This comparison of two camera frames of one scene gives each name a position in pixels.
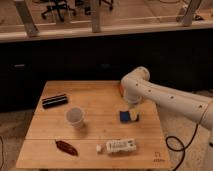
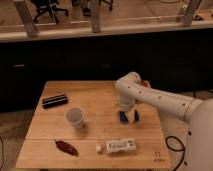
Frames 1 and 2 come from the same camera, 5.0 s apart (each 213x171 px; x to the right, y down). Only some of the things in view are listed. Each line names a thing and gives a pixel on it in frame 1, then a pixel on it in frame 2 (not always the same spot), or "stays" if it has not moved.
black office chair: (60, 6) → (48, 6)
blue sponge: (124, 116) stays
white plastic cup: (75, 116) stays
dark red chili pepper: (65, 147) stays
